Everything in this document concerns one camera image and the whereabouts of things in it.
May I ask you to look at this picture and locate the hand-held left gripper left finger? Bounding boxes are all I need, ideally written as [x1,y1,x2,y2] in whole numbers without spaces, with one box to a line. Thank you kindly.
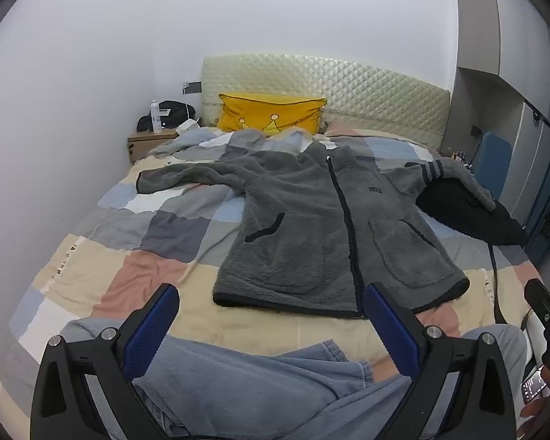
[30,283,180,440]

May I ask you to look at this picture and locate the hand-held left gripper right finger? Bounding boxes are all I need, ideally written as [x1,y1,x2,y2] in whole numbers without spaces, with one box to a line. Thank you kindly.
[362,282,518,440]

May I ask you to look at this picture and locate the grey fleece jacket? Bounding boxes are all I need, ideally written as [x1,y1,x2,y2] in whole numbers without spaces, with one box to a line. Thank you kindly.
[136,140,496,319]

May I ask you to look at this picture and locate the person's right hand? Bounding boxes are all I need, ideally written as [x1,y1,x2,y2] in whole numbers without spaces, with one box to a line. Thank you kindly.
[518,394,550,437]

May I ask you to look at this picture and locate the checkered patchwork quilt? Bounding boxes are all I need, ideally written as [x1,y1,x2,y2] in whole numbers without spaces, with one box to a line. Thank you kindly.
[0,124,547,422]

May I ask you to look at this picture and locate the smartphone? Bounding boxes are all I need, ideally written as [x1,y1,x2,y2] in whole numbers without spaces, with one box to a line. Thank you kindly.
[520,369,549,406]

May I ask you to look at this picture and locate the black garment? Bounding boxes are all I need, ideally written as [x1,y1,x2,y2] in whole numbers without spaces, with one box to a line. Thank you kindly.
[415,176,529,246]

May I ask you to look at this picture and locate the assorted small desk items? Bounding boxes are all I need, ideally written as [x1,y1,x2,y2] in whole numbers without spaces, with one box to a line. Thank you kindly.
[440,147,476,166]

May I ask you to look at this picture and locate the wooden nightstand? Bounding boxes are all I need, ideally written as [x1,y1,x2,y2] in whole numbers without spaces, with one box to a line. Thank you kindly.
[127,127,182,166]

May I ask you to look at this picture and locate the black bag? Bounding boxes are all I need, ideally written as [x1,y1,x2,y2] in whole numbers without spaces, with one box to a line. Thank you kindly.
[136,100,198,133]

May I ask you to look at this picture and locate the cream quilted headboard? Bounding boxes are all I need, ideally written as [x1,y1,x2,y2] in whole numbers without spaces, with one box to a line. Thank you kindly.
[201,54,451,150]

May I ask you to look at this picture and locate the yellow crown print pillow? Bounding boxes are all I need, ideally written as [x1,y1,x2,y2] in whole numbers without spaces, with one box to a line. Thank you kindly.
[216,93,327,137]

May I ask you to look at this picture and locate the grey wardrobe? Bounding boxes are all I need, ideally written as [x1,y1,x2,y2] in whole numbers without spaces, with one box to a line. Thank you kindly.
[440,0,550,239]

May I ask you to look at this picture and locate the black strap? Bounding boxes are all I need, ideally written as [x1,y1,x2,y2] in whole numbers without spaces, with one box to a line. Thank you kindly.
[488,238,508,326]

